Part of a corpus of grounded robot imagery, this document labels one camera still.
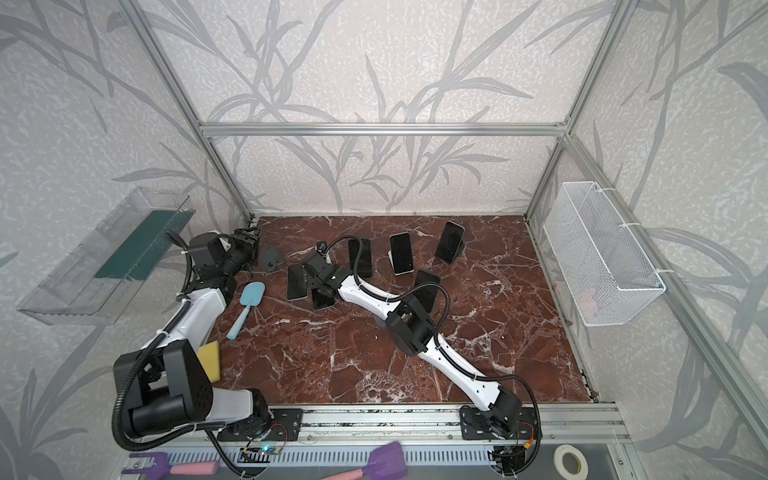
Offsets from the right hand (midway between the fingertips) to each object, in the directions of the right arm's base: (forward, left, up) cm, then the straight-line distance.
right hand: (317, 264), depth 103 cm
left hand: (-2, +9, +23) cm, 25 cm away
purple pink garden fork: (-56, +26, -1) cm, 62 cm away
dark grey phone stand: (+2, +17, 0) cm, 17 cm away
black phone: (-12, -2, -4) cm, 13 cm away
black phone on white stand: (+1, -29, +5) cm, 30 cm away
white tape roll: (-56, -66, -1) cm, 86 cm away
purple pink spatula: (-55, -26, -1) cm, 61 cm away
